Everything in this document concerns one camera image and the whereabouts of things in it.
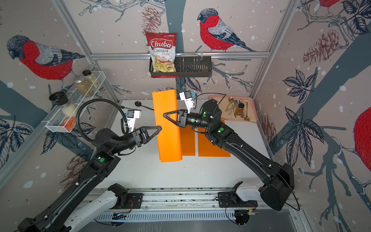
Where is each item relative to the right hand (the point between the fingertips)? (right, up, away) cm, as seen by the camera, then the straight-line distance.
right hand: (165, 116), depth 58 cm
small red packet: (-47, -4, +8) cm, 48 cm away
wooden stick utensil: (+57, +5, +56) cm, 80 cm away
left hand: (-1, -5, -2) cm, 6 cm away
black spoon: (-33, +9, +60) cm, 69 cm away
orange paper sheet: (+22, -22, +34) cm, 46 cm away
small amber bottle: (+47, +3, +46) cm, 66 cm away
